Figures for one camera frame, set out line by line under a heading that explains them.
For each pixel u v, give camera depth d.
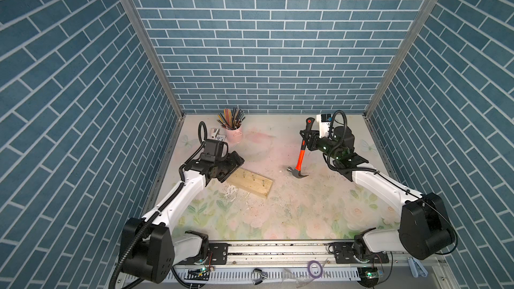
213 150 0.64
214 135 1.08
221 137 1.09
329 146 0.71
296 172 0.85
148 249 0.39
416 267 0.70
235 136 1.02
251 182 0.89
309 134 0.80
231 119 0.98
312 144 0.72
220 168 0.69
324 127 0.73
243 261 0.74
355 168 0.60
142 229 0.39
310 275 0.70
